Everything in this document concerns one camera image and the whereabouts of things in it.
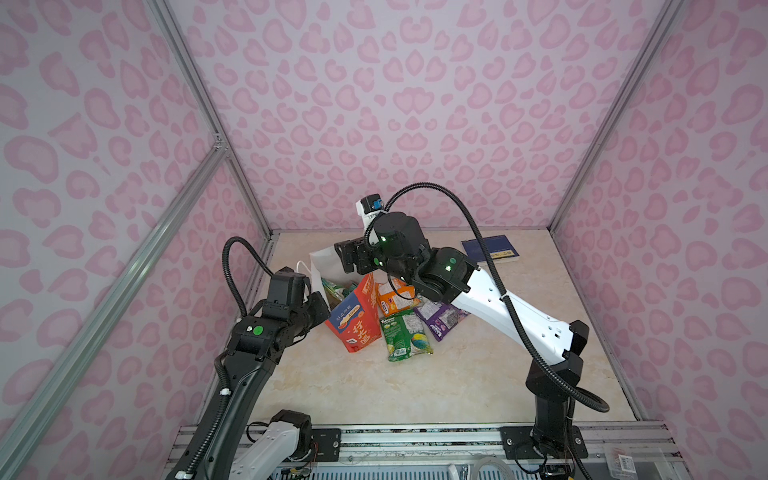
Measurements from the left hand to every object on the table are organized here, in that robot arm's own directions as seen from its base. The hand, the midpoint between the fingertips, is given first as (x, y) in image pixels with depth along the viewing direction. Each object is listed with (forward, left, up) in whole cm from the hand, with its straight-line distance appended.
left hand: (325, 300), depth 73 cm
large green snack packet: (-1, -20, -20) cm, 28 cm away
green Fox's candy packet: (+5, -3, -5) cm, 8 cm away
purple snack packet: (+5, -31, -21) cm, 37 cm away
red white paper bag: (-2, -7, -8) cm, 10 cm away
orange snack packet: (+11, -15, -20) cm, 28 cm away
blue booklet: (+35, -57, -24) cm, 71 cm away
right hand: (+5, -8, +16) cm, 19 cm away
